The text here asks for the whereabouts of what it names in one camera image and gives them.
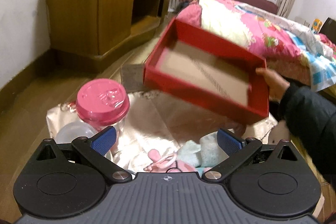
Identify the person's right forearm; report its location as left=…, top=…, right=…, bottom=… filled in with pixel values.
left=278, top=82, right=336, bottom=182

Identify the pink fuzzy blanket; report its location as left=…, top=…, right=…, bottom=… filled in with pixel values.
left=177, top=2, right=203, bottom=28

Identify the yellow box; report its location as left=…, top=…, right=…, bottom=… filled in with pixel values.
left=312, top=19, right=323, bottom=34

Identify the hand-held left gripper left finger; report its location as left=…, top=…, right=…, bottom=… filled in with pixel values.
left=35, top=126, right=132, bottom=183

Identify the wooden cabinet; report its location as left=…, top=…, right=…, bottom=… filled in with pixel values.
left=45, top=0, right=175, bottom=59

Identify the pink-lidded clear jar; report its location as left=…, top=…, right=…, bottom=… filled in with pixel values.
left=76, top=79, right=130, bottom=156

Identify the pink floral bedsheet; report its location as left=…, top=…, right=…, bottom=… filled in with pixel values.
left=265, top=56, right=315, bottom=86

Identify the pink cartoon quilt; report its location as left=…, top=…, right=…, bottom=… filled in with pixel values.
left=198, top=0, right=336, bottom=75

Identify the person's right hand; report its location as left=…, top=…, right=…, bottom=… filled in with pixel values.
left=232, top=67, right=290, bottom=136

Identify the white plush keychain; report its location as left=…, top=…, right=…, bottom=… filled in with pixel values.
left=262, top=119, right=291, bottom=146

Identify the pink pig plush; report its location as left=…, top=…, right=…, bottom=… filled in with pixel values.
left=143, top=149, right=202, bottom=174

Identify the light blue fluffy towel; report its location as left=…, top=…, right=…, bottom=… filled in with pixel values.
left=178, top=133, right=229, bottom=174

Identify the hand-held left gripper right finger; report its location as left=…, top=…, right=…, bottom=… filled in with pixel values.
left=203, top=129, right=300, bottom=182

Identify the rough wooden stool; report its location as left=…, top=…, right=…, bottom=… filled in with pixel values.
left=121, top=64, right=145, bottom=93

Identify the red cardboard box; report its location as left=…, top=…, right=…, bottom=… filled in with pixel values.
left=143, top=17, right=270, bottom=125

